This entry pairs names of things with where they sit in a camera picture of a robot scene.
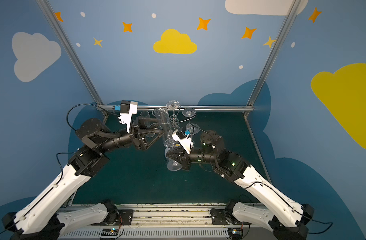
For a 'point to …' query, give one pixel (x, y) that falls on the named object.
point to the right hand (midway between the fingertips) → (169, 152)
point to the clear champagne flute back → (173, 104)
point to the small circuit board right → (235, 233)
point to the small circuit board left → (109, 232)
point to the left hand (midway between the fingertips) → (161, 123)
